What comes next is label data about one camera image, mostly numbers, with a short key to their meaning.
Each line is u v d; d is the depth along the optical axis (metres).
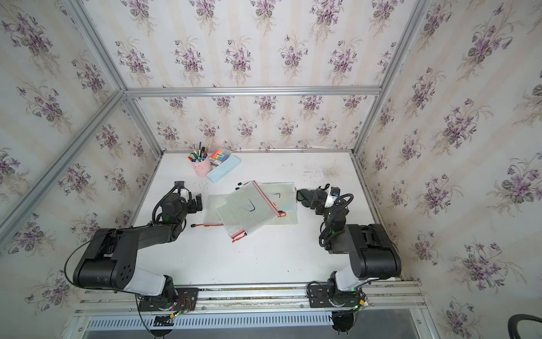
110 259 0.44
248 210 0.96
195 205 0.86
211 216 0.97
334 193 0.76
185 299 0.73
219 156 1.18
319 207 0.82
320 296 0.73
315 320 0.70
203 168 1.04
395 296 0.76
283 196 1.01
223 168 1.11
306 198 0.98
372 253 0.45
